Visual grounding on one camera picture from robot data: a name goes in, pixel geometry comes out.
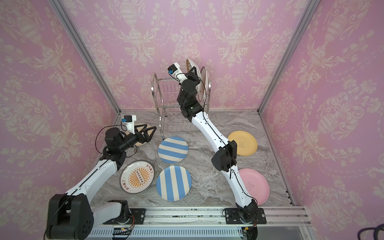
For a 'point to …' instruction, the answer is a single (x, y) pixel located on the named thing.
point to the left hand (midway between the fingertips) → (151, 127)
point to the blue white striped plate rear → (173, 149)
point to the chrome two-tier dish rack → (165, 92)
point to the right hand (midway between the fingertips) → (199, 68)
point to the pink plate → (255, 184)
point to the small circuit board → (121, 231)
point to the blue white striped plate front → (174, 183)
